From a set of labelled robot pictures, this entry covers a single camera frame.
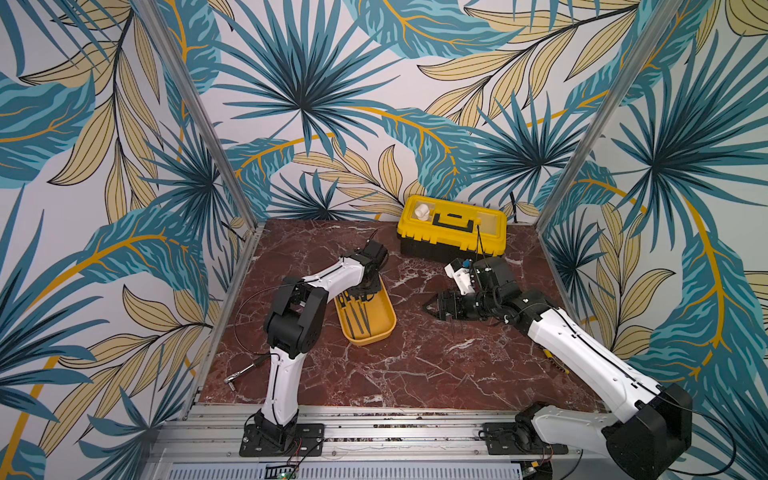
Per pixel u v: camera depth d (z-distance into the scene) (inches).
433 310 28.2
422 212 37.1
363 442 29.3
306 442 28.6
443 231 38.2
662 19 27.2
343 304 38.1
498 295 23.1
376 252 32.0
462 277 27.8
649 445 15.2
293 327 21.4
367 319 37.3
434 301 26.9
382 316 38.1
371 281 33.2
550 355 20.2
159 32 27.4
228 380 32.0
